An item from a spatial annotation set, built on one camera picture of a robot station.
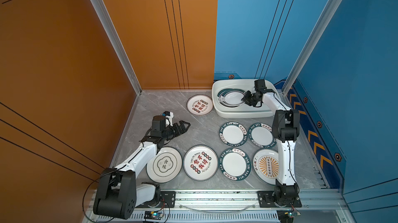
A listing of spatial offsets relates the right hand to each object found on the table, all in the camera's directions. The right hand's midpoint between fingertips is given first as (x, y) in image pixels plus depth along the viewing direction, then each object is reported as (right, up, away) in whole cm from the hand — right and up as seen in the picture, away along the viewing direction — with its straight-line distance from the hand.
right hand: (241, 99), depth 108 cm
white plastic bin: (+1, -8, -3) cm, 9 cm away
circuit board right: (+11, -54, -38) cm, 67 cm away
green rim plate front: (-9, -37, -23) cm, 44 cm away
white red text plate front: (-28, -36, -23) cm, 51 cm away
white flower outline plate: (-48, -37, -23) cm, 65 cm away
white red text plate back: (-29, -4, +4) cm, 30 cm away
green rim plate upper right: (+10, -23, -11) cm, 28 cm away
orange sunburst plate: (+7, -37, -25) cm, 45 cm away
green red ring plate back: (-7, +1, +1) cm, 7 cm away
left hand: (-37, -16, -21) cm, 45 cm away
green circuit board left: (-50, -55, -37) cm, 82 cm away
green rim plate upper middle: (-8, -22, -13) cm, 27 cm away
